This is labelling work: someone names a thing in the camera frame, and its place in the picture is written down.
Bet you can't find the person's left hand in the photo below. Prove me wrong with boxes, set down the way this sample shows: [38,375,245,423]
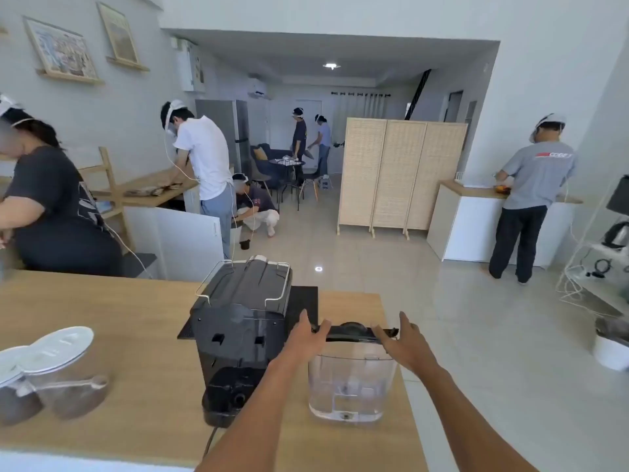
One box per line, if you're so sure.
[276,309,332,370]

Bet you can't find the person's right hand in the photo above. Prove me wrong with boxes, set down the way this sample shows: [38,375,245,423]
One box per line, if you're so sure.
[371,311,440,375]

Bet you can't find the black plastic lid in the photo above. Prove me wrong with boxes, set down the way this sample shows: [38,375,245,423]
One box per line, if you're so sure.
[310,321,400,345]

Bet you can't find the clear water tank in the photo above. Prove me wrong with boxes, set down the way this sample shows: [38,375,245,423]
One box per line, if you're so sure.
[307,338,398,423]

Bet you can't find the black espresso machine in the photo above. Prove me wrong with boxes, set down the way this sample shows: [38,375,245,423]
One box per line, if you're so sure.
[189,256,295,429]

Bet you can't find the person's left forearm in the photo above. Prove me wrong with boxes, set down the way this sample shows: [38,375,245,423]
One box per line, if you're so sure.
[195,356,311,472]

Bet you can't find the person's right forearm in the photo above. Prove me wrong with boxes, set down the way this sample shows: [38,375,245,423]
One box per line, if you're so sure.
[400,356,539,472]

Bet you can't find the glass jar with white lid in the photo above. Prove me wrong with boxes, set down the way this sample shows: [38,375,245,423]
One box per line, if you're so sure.
[0,345,45,427]
[22,326,110,421]

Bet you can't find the black rubber mat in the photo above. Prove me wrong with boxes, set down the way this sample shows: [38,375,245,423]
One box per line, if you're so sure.
[176,285,319,341]

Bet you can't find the white cabinet with wooden top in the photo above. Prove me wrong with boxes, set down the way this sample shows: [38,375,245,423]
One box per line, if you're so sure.
[426,179,584,269]

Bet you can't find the white counter with wooden top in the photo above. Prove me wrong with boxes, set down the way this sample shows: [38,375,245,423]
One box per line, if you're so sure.
[90,167,233,283]

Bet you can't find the woven folding screen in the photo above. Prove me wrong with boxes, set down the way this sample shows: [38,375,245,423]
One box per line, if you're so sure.
[336,117,470,241]

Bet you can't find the dark grey stool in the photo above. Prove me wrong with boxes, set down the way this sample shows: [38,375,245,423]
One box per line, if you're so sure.
[122,252,159,280]

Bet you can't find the round dark table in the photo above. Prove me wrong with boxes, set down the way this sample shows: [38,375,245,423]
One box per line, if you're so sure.
[269,157,307,212]

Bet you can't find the dark blue sofa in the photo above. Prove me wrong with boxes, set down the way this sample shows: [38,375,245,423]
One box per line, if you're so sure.
[250,143,295,190]

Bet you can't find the white plant pot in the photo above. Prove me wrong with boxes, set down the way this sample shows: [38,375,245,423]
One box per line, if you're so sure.
[591,317,629,372]

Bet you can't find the clear plastic scoop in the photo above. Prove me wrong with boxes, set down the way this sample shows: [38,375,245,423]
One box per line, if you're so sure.
[45,374,110,393]

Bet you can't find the electric kettle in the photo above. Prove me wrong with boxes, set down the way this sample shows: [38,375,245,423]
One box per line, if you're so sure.
[601,222,629,251]

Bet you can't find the grey refrigerator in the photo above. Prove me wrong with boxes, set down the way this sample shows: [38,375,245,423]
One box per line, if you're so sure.
[195,98,253,178]

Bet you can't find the white curtains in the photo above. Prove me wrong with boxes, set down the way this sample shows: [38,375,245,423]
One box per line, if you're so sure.
[332,90,392,176]

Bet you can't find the black stair railing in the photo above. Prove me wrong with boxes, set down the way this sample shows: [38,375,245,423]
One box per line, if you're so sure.
[404,68,433,121]

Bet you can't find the wooden ladder shelf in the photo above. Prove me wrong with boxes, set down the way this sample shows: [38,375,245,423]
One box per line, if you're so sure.
[76,146,134,252]

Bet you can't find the white air conditioner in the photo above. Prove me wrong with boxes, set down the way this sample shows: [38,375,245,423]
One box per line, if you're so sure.
[247,77,274,101]

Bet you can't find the wooden picture ledge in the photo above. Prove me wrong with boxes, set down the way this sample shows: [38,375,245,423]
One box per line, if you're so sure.
[105,56,151,73]
[35,68,105,86]

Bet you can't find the beige framed picture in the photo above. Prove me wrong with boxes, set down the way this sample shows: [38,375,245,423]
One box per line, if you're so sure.
[96,0,142,66]

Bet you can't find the colourful framed picture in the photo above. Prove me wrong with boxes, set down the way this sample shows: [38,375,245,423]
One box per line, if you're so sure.
[22,15,99,80]

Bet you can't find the black power cable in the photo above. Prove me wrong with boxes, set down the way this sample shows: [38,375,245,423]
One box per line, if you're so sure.
[202,425,219,460]

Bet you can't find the white headset cable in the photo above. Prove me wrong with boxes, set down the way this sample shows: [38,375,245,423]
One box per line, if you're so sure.
[102,222,156,281]

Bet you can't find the white wall heater box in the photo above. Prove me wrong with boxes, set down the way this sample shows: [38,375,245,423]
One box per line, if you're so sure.
[171,37,208,93]

